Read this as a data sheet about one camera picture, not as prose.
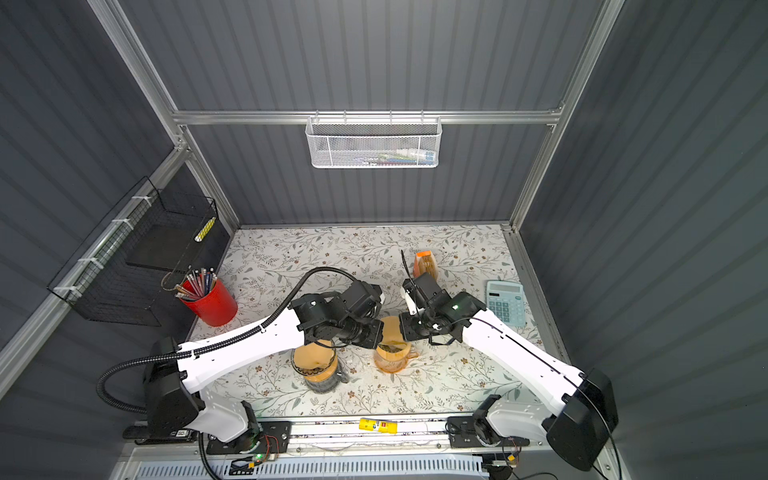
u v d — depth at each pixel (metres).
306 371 0.69
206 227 0.83
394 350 0.78
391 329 0.74
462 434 0.73
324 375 0.73
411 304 0.63
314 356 0.75
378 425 0.74
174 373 0.41
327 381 0.77
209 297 0.84
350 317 0.57
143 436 0.70
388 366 0.85
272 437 0.72
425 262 0.96
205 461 0.69
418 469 0.73
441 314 0.54
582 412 0.38
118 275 0.69
